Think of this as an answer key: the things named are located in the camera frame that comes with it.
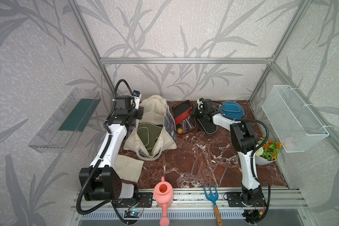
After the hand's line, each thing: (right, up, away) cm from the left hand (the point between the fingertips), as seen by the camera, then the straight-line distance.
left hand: (139, 106), depth 81 cm
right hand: (+30, -3, +23) cm, 38 cm away
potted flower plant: (+72, -26, -6) cm, 77 cm away
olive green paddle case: (+3, -18, +10) cm, 20 cm away
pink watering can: (+16, -42, -16) cm, 47 cm away
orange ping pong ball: (+24, -17, +17) cm, 34 cm away
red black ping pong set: (+27, -8, +20) cm, 35 cm away
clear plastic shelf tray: (-32, -13, -18) cm, 39 cm away
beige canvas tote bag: (+8, -4, +13) cm, 16 cm away
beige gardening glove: (-8, -38, +3) cm, 39 cm away
